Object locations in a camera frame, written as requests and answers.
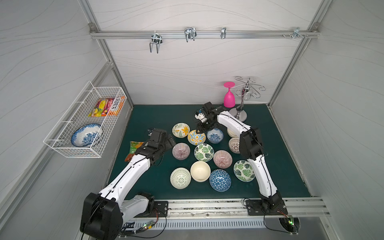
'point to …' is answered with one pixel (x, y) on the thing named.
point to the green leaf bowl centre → (204, 152)
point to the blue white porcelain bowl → (86, 135)
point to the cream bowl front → (200, 171)
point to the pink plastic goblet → (229, 101)
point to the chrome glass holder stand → (248, 89)
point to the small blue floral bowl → (215, 135)
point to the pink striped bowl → (222, 159)
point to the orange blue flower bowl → (196, 139)
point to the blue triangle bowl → (220, 180)
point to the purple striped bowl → (181, 151)
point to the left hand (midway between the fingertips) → (168, 142)
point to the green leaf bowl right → (243, 171)
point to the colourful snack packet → (112, 106)
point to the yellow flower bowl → (180, 130)
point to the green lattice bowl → (180, 178)
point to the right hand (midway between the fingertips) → (200, 129)
